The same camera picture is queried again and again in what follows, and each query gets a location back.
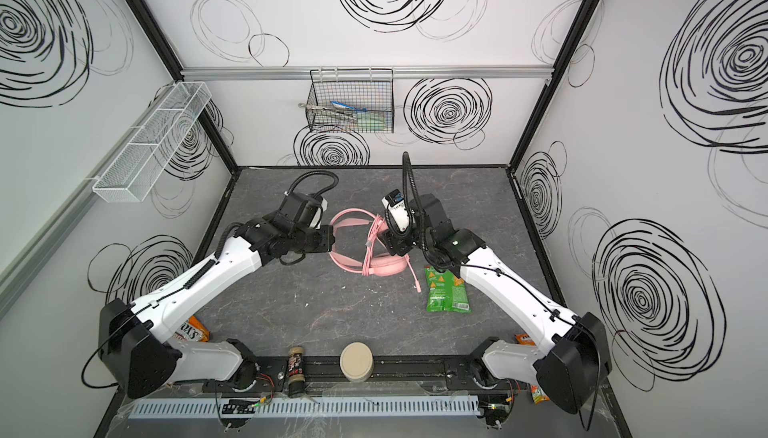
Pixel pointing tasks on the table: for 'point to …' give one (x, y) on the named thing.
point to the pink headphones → (387, 267)
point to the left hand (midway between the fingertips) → (339, 238)
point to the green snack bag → (445, 292)
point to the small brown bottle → (296, 379)
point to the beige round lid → (356, 361)
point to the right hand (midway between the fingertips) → (385, 228)
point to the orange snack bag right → (537, 394)
